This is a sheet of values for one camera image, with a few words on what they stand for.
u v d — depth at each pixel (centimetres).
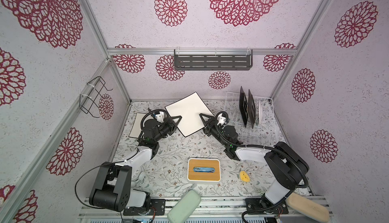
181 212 70
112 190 42
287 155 49
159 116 78
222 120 79
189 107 86
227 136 66
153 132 65
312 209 70
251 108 92
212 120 73
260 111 97
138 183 80
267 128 103
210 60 96
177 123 77
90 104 75
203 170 84
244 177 81
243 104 92
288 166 47
